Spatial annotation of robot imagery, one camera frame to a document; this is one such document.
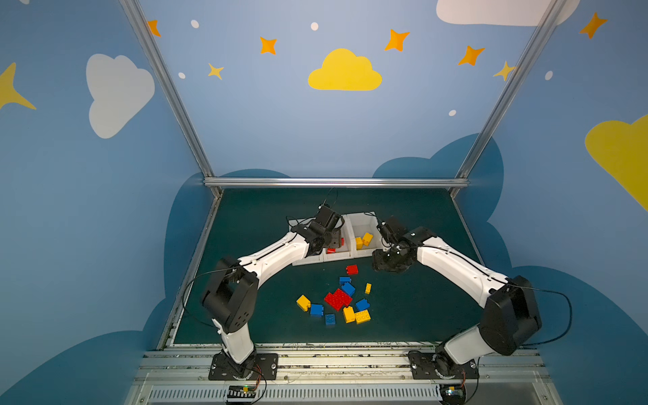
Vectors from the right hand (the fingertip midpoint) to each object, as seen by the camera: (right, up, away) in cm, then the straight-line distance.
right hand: (381, 264), depth 85 cm
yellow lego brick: (-6, +6, +14) cm, 16 cm away
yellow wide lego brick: (-7, -17, -3) cm, 19 cm away
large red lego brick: (-15, -13, +1) cm, 19 cm away
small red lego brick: (-9, -4, +10) cm, 14 cm away
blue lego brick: (-22, -16, -1) cm, 27 cm away
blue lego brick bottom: (-18, -18, -3) cm, 25 cm away
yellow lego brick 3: (-27, -13, 0) cm, 30 cm away
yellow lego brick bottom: (-11, -16, -3) cm, 20 cm away
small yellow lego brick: (-4, -9, +3) cm, 11 cm away
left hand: (-17, +10, +5) cm, 20 cm away
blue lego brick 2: (-6, -14, +1) cm, 16 cm away
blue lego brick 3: (-11, -9, +3) cm, 15 cm away
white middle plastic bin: (-10, +3, +15) cm, 18 cm away
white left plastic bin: (-25, 0, +10) cm, 27 cm away
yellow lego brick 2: (-2, +7, +16) cm, 18 cm away
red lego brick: (-17, +3, +13) cm, 22 cm away
